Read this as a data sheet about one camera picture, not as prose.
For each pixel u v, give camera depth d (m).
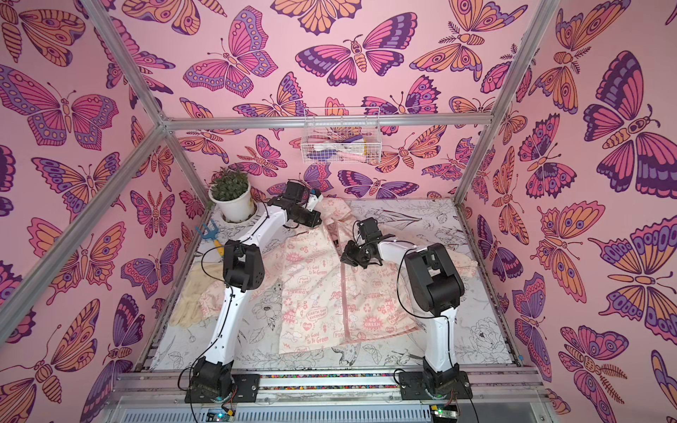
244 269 0.67
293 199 0.88
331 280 0.94
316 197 1.00
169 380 0.78
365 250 0.76
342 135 0.95
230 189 1.03
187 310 0.89
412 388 0.73
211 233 1.09
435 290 0.53
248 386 0.73
